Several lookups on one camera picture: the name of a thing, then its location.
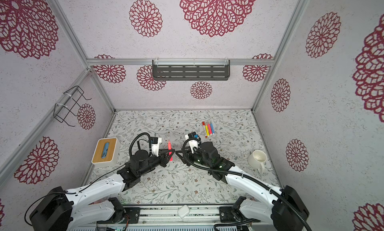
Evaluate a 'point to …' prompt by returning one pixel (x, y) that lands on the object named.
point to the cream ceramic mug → (256, 160)
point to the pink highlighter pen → (169, 147)
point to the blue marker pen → (212, 129)
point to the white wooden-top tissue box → (106, 152)
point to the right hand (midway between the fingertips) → (178, 149)
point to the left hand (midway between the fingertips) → (174, 152)
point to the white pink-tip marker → (203, 125)
